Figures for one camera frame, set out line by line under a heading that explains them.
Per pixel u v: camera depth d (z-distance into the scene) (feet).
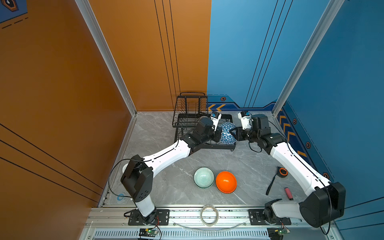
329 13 2.34
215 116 2.25
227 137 2.65
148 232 2.32
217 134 2.32
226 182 2.65
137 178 1.46
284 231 2.28
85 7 2.28
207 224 2.34
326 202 1.29
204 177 2.74
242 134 2.31
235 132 2.36
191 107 3.46
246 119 2.33
